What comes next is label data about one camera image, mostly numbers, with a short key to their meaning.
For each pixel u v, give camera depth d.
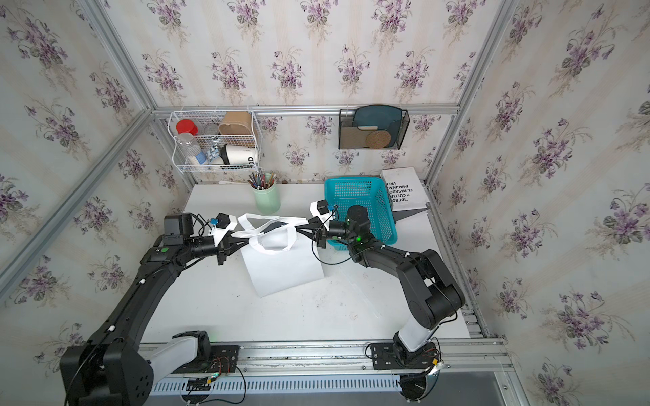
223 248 0.66
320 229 0.70
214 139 0.93
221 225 0.63
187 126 0.91
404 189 1.08
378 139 0.97
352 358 0.75
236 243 0.71
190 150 0.90
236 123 0.88
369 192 1.11
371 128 0.93
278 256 0.72
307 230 0.74
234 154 0.92
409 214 1.04
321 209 0.66
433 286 0.45
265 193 0.98
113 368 0.37
